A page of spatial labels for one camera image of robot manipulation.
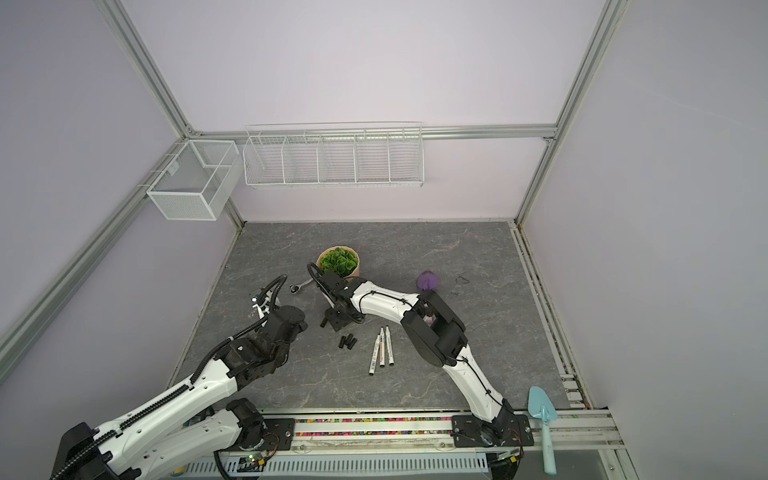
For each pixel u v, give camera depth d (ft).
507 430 2.12
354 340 2.92
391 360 2.78
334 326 2.79
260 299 2.18
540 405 2.51
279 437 2.41
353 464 2.32
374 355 2.84
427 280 3.34
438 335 1.78
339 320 2.76
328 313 2.76
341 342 2.91
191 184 3.09
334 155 3.19
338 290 2.42
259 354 1.89
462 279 3.44
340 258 3.08
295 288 3.26
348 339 2.93
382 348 2.85
